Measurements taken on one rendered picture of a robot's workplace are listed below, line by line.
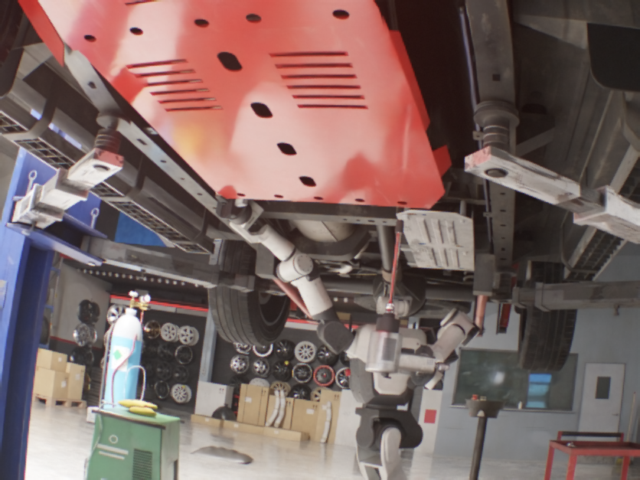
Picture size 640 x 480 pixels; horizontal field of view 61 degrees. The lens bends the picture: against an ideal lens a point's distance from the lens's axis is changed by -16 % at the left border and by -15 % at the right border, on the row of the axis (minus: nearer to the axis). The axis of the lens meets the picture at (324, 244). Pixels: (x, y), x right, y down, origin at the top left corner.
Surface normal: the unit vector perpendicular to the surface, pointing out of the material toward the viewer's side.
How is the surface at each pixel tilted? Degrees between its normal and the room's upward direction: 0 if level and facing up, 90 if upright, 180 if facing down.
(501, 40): 167
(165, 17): 178
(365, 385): 100
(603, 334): 90
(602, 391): 90
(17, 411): 90
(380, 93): 177
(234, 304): 123
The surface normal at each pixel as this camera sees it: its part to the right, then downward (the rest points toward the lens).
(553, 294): -0.60, -0.26
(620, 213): 0.41, -0.16
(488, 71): -0.17, 0.90
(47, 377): -0.07, -0.25
